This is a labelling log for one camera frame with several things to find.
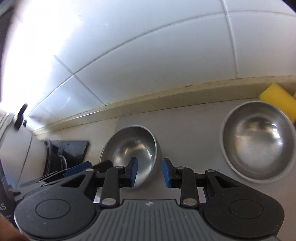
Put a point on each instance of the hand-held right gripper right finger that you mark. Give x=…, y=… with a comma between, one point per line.
x=167, y=172

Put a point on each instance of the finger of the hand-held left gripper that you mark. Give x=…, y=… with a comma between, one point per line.
x=103, y=166
x=77, y=168

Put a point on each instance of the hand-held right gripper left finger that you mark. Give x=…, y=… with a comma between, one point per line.
x=131, y=172

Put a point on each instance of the steel bowl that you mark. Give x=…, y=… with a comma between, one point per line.
x=254, y=139
x=129, y=143

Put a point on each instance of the black gas stove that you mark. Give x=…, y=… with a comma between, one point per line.
x=69, y=153

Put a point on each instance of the silver pressure cooker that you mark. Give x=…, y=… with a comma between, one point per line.
x=11, y=143

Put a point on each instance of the yellow sponge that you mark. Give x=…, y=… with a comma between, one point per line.
x=277, y=97

